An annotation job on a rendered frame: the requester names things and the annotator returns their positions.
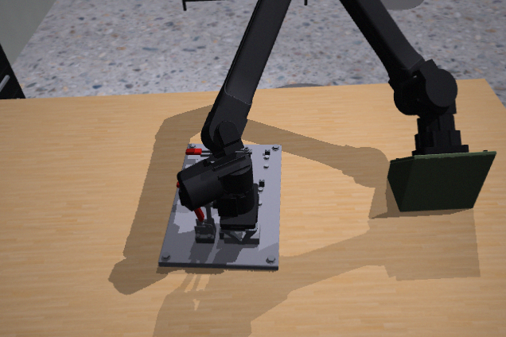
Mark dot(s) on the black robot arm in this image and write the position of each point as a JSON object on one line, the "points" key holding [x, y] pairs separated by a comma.
{"points": [[433, 90]]}

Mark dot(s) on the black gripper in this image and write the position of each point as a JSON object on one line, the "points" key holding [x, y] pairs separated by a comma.
{"points": [[246, 221]]}

